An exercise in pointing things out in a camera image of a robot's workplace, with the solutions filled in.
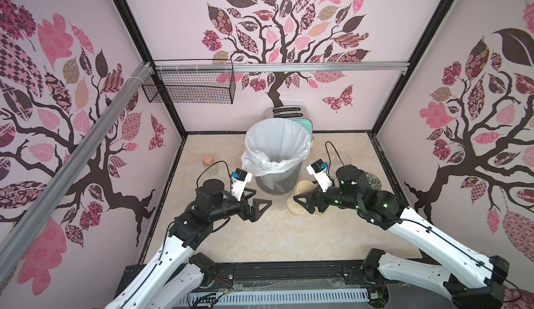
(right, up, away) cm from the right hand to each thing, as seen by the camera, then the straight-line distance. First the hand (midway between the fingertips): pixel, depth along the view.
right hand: (302, 189), depth 67 cm
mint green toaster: (+4, +32, +39) cm, 51 cm away
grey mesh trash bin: (-7, -3, +29) cm, 30 cm away
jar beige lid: (0, +1, -2) cm, 2 cm away
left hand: (-13, -4, +1) cm, 14 cm away
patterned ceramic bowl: (+39, -2, +29) cm, 49 cm away
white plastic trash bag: (-9, +16, +26) cm, 32 cm away
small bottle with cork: (-41, +8, +29) cm, 51 cm away
